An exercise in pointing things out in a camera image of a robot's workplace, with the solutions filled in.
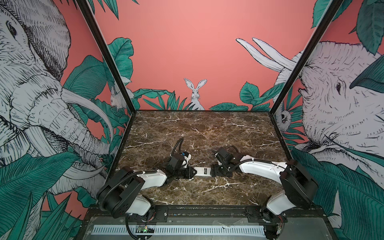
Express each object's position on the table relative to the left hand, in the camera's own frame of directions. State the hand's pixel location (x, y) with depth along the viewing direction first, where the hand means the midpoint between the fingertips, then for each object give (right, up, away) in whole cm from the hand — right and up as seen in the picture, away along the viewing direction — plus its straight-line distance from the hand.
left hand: (196, 171), depth 86 cm
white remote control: (+4, -1, +1) cm, 4 cm away
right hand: (+10, 0, -1) cm, 10 cm away
